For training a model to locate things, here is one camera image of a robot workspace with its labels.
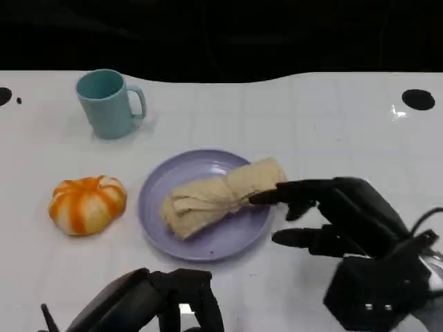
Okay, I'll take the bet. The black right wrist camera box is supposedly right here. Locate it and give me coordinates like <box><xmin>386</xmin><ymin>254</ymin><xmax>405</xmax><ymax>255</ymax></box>
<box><xmin>323</xmin><ymin>230</ymin><xmax>434</xmax><ymax>331</ymax></box>

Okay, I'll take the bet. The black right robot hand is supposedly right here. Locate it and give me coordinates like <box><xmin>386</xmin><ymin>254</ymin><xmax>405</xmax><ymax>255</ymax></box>
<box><xmin>248</xmin><ymin>176</ymin><xmax>416</xmax><ymax>261</ymax></box>

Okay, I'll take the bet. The lilac plate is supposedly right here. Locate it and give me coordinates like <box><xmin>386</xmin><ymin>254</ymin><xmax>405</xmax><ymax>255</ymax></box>
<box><xmin>138</xmin><ymin>149</ymin><xmax>275</xmax><ymax>262</ymax></box>

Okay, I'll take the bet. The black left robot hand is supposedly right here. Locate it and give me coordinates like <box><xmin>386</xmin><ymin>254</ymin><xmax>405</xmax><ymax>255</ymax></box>
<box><xmin>65</xmin><ymin>268</ymin><xmax>226</xmax><ymax>332</ymax></box>

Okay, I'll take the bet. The pale green mug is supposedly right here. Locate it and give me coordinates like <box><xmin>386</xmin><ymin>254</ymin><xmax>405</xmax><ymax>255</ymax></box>
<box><xmin>75</xmin><ymin>68</ymin><xmax>147</xmax><ymax>140</ymax></box>

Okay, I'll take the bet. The beige towel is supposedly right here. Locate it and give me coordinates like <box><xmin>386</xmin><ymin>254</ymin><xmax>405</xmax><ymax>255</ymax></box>
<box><xmin>160</xmin><ymin>156</ymin><xmax>288</xmax><ymax>241</ymax></box>

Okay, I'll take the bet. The orange and white bread roll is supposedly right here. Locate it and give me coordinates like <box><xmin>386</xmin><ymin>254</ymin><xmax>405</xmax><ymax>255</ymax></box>
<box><xmin>48</xmin><ymin>175</ymin><xmax>128</xmax><ymax>237</ymax></box>

